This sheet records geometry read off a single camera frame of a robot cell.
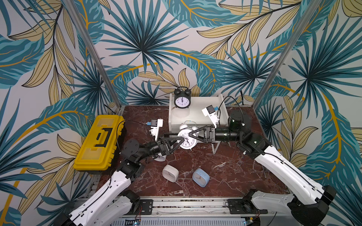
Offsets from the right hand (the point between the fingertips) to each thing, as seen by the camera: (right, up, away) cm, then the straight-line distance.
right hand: (190, 135), depth 57 cm
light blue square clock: (+7, -26, +21) cm, 34 cm away
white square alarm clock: (-10, -23, +20) cm, 32 cm away
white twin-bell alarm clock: (-16, -17, +30) cm, 38 cm away
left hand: (-3, -3, 0) cm, 4 cm away
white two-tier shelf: (-5, +8, +14) cm, 16 cm away
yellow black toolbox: (-48, -11, +18) cm, 52 cm away
